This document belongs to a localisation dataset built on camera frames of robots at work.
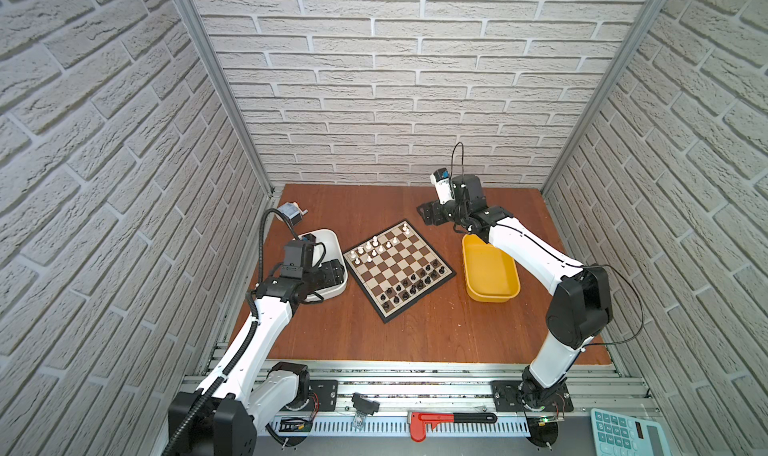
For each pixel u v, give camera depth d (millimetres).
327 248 994
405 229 1055
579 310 458
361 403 710
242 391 410
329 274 720
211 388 395
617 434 682
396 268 960
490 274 922
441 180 750
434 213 767
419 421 695
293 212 1057
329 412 723
